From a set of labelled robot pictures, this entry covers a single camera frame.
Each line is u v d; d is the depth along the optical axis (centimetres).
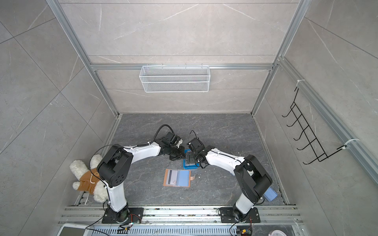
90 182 75
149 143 64
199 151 68
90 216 75
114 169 50
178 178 86
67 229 66
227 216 73
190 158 81
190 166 90
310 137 67
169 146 76
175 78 101
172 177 86
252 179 45
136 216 73
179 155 83
